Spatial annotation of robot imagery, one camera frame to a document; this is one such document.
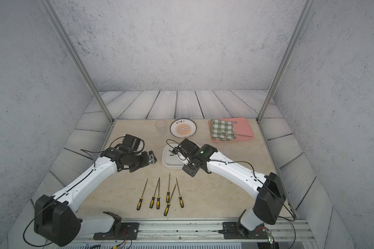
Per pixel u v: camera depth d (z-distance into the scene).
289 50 0.84
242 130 1.15
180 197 0.84
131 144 0.64
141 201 0.83
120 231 0.70
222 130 1.12
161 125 1.14
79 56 0.88
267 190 0.41
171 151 0.70
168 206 0.81
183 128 1.15
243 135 1.12
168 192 0.85
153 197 0.83
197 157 0.54
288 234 0.74
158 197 0.83
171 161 0.99
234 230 0.73
